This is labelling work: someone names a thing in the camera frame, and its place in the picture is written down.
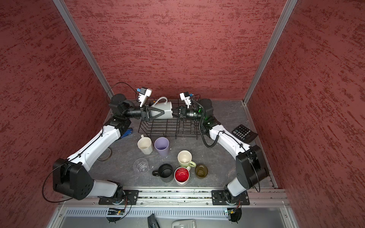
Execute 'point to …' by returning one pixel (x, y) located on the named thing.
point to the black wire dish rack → (173, 127)
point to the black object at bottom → (152, 222)
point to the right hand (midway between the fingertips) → (167, 114)
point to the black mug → (166, 172)
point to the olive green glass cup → (201, 171)
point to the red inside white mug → (181, 175)
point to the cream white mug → (145, 144)
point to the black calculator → (244, 133)
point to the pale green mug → (184, 158)
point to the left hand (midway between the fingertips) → (164, 113)
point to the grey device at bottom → (184, 223)
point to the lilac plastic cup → (162, 144)
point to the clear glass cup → (141, 166)
